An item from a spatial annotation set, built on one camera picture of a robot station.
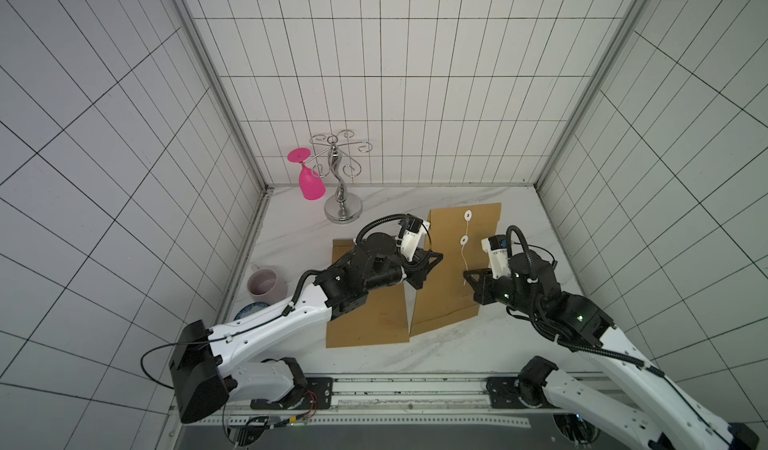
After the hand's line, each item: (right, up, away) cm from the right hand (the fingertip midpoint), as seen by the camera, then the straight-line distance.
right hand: (463, 268), depth 71 cm
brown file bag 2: (-4, -6, +1) cm, 8 cm away
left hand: (-8, +2, -4) cm, 9 cm away
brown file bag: (-21, -18, +14) cm, 31 cm away
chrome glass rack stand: (-34, +30, +21) cm, 50 cm away
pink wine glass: (-44, +22, +26) cm, 56 cm away
